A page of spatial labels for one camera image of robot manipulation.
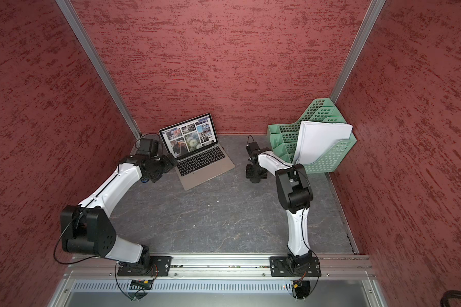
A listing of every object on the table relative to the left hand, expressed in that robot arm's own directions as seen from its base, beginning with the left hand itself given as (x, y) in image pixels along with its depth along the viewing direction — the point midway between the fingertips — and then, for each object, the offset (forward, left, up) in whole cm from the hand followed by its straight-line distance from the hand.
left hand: (171, 170), depth 87 cm
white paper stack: (+15, -69, +9) cm, 71 cm away
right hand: (+5, -40, -13) cm, 43 cm away
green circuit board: (-43, +6, -16) cm, 46 cm away
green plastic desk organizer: (+29, -59, -8) cm, 66 cm away
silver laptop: (+24, -6, -7) cm, 25 cm away
